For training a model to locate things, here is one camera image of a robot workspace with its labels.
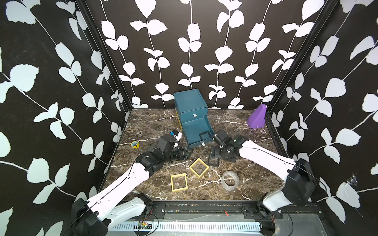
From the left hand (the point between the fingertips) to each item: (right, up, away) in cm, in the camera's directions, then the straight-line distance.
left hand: (190, 149), depth 74 cm
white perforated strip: (+15, -37, -4) cm, 40 cm away
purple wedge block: (+47, +17, +29) cm, 58 cm away
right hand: (+14, -4, +9) cm, 17 cm away
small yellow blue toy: (-39, -1, +24) cm, 46 cm away
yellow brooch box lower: (-7, -23, +6) cm, 25 cm away
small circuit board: (-23, -37, -4) cm, 43 cm away
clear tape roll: (+27, -20, +9) cm, 34 cm away
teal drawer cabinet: (0, +26, +19) cm, 32 cm away
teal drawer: (+4, +8, +27) cm, 28 cm away
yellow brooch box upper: (+5, -10, +17) cm, 20 cm away
